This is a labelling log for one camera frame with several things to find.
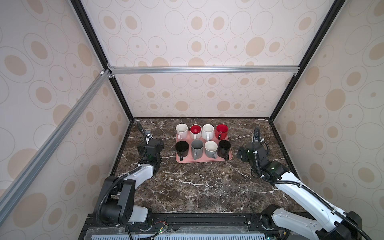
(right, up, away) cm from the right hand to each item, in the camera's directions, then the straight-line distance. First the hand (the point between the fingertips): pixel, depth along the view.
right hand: (249, 148), depth 79 cm
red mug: (-10, +9, +29) cm, 32 cm away
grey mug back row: (-18, -1, +17) cm, 25 cm away
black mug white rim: (-10, -3, +19) cm, 21 cm away
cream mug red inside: (-28, +9, +29) cm, 42 cm away
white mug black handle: (-37, -1, +13) cm, 39 cm away
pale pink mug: (-38, +10, +23) cm, 45 cm away
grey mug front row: (-28, -1, +15) cm, 31 cm away
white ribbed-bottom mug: (-20, +9, +23) cm, 32 cm away
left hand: (-53, +6, +9) cm, 54 cm away
